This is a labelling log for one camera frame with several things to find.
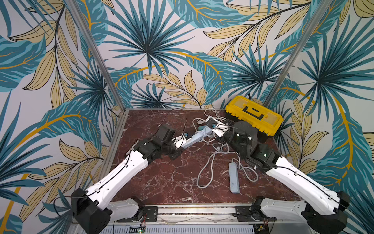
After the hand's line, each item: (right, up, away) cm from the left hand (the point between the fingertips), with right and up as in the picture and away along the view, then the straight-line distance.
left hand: (180, 149), depth 74 cm
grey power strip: (+8, +7, -3) cm, 11 cm away
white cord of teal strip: (+18, +19, +42) cm, 50 cm away
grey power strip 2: (+30, -20, +6) cm, 36 cm away
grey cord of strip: (+19, -6, +12) cm, 23 cm away
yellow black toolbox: (+52, +16, +18) cm, 57 cm away
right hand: (+18, +15, -10) cm, 25 cm away
